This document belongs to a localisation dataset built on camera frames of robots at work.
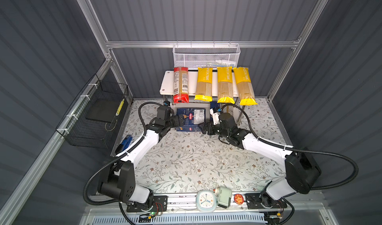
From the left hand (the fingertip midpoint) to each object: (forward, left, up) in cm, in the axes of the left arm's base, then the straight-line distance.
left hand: (177, 117), depth 87 cm
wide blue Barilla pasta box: (+2, -10, -3) cm, 10 cm away
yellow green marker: (+1, +30, +10) cm, 31 cm away
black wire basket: (-9, +40, +11) cm, 42 cm away
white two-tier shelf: (+11, +4, +17) cm, 21 cm away
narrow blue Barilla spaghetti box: (+17, -26, -7) cm, 32 cm away
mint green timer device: (-40, -23, -14) cm, 48 cm away
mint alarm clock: (-42, -14, -15) cm, 46 cm away
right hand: (-7, -16, 0) cm, 17 cm away
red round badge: (-41, -31, -17) cm, 54 cm away
